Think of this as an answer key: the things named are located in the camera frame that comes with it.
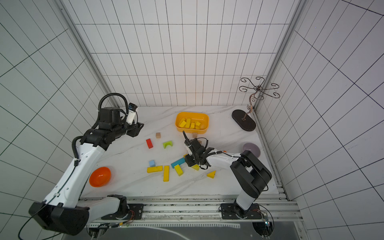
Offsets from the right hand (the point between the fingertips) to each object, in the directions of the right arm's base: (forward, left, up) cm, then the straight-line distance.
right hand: (188, 155), depth 92 cm
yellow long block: (+28, +7, +1) cm, 29 cm away
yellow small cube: (+23, -5, +2) cm, 24 cm away
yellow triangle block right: (-11, -14, -1) cm, 18 cm away
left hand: (+2, +26, +26) cm, 37 cm away
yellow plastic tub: (+33, -7, -1) cm, 34 cm away
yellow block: (+24, -1, 0) cm, 24 cm away
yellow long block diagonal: (+25, +2, +2) cm, 25 cm away
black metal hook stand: (+32, -39, 0) cm, 51 cm away
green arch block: (+8, +15, 0) cm, 17 cm away
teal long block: (-4, +6, -1) cm, 7 cm away
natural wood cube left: (+14, +23, +1) cm, 26 cm away
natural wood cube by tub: (+15, -3, +1) cm, 15 cm away
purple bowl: (+7, -40, +2) cm, 41 cm away
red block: (+6, +26, +1) cm, 27 cm away
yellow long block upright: (-13, +12, -1) cm, 18 cm away
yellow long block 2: (-10, +20, -1) cm, 22 cm away
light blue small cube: (-7, +22, 0) cm, 23 cm away
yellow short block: (-10, +5, 0) cm, 11 cm away
